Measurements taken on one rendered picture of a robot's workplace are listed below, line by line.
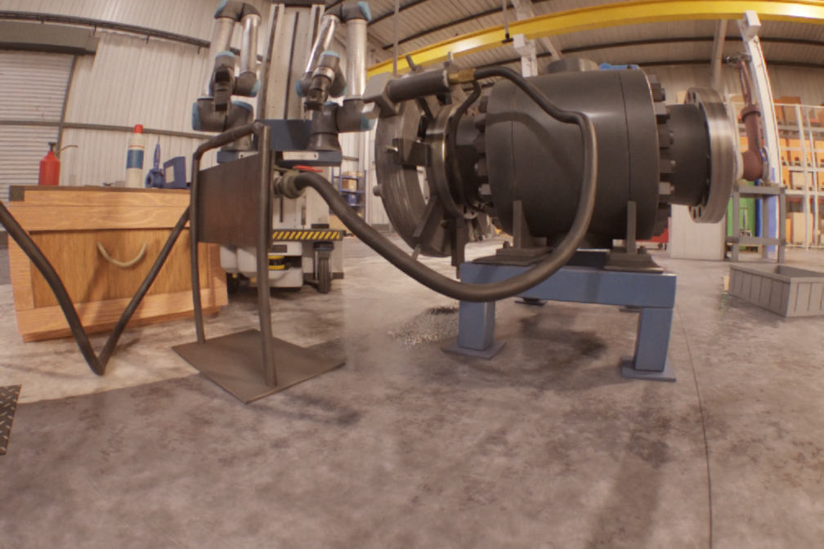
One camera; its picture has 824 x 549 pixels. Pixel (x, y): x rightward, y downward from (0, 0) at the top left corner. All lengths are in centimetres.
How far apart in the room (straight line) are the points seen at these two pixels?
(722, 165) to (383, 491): 108
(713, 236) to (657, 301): 401
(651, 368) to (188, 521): 93
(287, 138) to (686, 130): 182
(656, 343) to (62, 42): 993
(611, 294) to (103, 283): 143
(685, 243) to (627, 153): 387
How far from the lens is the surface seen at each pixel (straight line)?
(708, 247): 486
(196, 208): 104
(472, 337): 98
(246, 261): 84
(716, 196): 115
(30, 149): 933
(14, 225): 79
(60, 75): 973
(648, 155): 100
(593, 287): 88
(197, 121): 190
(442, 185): 121
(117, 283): 128
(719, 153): 111
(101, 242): 126
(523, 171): 103
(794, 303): 183
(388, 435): 62
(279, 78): 222
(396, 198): 112
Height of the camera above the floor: 35
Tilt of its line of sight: 3 degrees down
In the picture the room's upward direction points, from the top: 1 degrees clockwise
